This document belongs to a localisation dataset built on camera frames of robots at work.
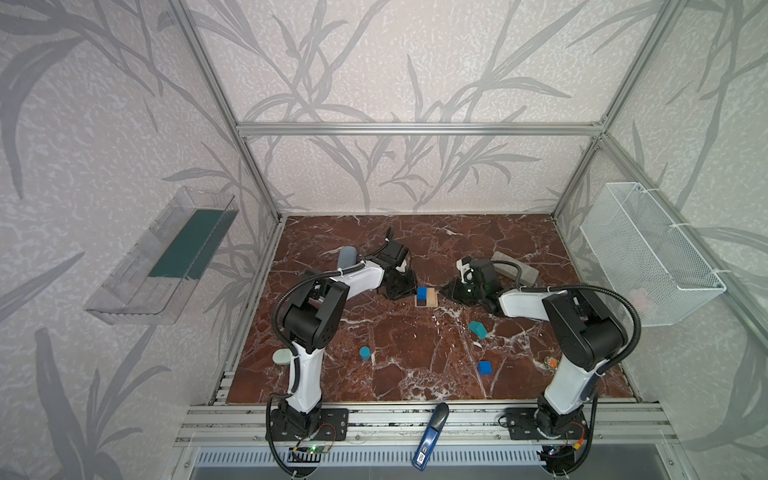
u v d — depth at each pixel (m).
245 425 0.75
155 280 0.64
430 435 0.69
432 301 0.94
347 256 1.05
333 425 0.73
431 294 0.95
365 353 0.83
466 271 0.88
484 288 0.77
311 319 0.53
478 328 0.89
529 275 1.00
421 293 0.95
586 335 0.49
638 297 0.74
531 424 0.73
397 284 0.84
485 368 0.82
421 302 0.93
